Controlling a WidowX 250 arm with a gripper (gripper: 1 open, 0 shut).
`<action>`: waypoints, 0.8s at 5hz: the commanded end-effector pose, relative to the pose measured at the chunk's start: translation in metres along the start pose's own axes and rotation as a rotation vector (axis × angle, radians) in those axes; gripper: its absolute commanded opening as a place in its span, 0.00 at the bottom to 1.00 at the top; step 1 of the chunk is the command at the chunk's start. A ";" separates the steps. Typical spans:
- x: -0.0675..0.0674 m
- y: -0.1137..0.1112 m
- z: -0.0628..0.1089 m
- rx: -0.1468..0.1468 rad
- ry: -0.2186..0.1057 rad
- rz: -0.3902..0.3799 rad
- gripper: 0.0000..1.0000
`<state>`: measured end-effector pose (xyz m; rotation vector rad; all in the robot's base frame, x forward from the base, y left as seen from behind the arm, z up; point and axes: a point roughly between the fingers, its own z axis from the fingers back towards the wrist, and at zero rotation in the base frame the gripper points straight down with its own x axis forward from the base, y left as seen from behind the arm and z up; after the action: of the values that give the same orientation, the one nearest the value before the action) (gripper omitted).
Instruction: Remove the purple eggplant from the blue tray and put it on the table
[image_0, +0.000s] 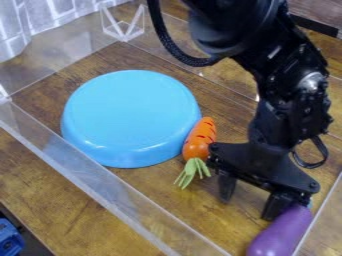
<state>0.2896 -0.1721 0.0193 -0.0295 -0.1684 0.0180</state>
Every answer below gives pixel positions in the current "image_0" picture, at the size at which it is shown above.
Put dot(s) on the white curtain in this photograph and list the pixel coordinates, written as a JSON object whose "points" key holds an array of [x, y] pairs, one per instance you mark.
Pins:
{"points": [[28, 17]]}

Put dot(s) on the orange toy carrot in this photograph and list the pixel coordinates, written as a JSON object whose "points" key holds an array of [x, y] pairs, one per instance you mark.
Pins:
{"points": [[195, 151]]}

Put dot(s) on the blue object at corner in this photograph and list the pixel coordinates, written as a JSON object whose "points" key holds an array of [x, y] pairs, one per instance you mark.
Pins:
{"points": [[11, 239]]}

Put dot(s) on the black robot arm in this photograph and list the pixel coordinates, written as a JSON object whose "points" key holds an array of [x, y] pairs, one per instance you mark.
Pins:
{"points": [[254, 32]]}

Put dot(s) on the blue round tray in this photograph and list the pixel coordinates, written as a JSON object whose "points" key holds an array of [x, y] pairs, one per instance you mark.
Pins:
{"points": [[128, 118]]}

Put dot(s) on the purple toy eggplant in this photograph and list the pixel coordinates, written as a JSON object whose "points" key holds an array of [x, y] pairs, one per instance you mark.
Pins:
{"points": [[279, 238]]}

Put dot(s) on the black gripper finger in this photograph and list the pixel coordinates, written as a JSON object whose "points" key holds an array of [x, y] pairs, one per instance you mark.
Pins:
{"points": [[226, 183], [278, 202]]}

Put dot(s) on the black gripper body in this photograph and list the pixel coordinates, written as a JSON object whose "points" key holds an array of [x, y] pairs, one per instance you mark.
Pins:
{"points": [[259, 161]]}

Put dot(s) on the clear acrylic enclosure wall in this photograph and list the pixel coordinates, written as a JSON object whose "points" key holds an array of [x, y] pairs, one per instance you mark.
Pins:
{"points": [[92, 210]]}

